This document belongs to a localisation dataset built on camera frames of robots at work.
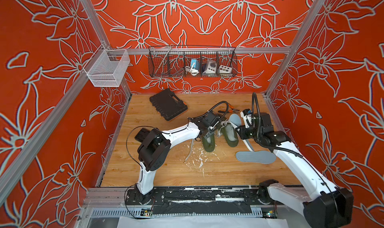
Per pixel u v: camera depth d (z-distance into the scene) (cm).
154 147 52
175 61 101
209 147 85
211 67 90
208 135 81
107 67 93
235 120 84
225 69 94
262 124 59
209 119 70
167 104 107
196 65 84
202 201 73
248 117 70
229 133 92
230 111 107
